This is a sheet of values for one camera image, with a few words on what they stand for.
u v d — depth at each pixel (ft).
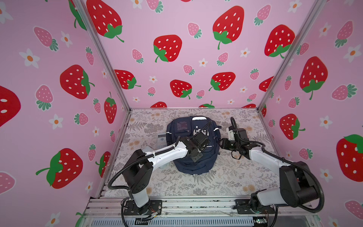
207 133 3.13
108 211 2.41
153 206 2.45
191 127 3.32
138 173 1.47
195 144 2.01
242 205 2.43
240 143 2.30
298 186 1.41
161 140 3.30
